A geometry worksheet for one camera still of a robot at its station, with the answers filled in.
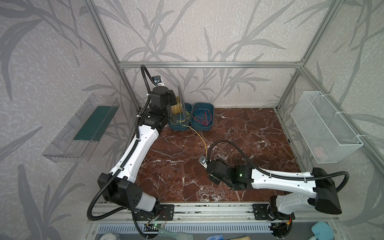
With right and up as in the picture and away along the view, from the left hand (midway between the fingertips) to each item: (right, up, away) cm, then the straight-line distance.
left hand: (169, 84), depth 72 cm
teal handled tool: (+6, -70, -5) cm, 70 cm away
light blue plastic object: (+73, -70, -3) cm, 101 cm away
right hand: (+20, -39, +4) cm, 44 cm away
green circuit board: (-8, -70, -1) cm, 70 cm away
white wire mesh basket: (+68, -25, -12) cm, 74 cm away
